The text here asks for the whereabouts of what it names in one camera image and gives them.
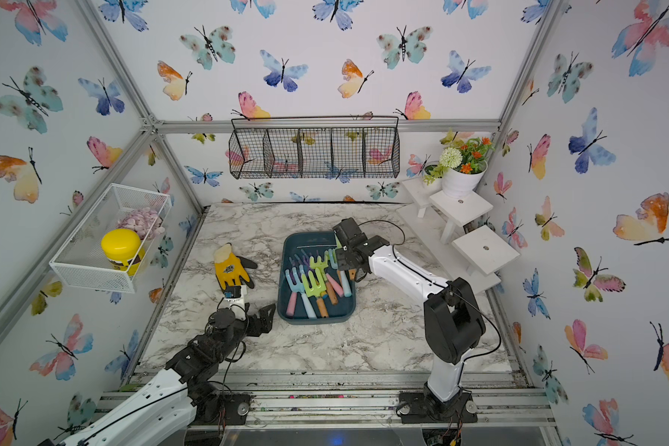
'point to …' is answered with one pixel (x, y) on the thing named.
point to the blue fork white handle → (334, 262)
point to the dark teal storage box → (307, 310)
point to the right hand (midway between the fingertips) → (349, 254)
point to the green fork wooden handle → (323, 264)
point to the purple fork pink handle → (328, 276)
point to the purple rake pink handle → (293, 296)
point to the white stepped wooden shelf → (466, 255)
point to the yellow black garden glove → (229, 268)
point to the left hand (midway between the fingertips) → (265, 304)
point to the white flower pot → (459, 185)
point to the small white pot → (433, 170)
